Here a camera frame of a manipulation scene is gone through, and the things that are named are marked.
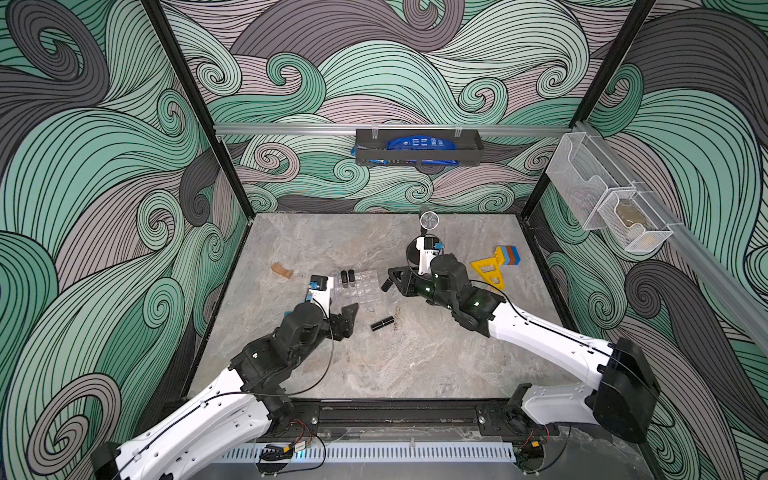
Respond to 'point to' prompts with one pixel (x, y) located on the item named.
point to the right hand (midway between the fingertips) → (395, 270)
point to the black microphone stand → (428, 221)
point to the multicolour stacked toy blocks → (509, 255)
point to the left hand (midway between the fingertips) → (348, 300)
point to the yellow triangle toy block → (491, 272)
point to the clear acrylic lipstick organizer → (366, 291)
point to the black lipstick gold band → (344, 277)
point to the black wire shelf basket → (371, 145)
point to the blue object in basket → (419, 142)
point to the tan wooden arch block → (276, 267)
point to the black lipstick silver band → (382, 323)
